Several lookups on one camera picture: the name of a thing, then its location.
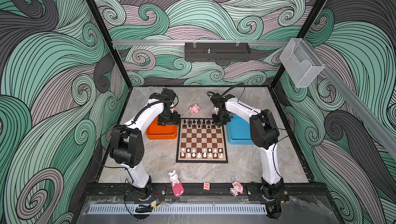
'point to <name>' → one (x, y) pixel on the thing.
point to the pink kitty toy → (194, 108)
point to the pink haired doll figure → (237, 188)
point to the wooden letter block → (206, 186)
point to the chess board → (199, 141)
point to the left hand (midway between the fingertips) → (173, 122)
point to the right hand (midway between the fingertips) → (218, 124)
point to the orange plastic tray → (155, 131)
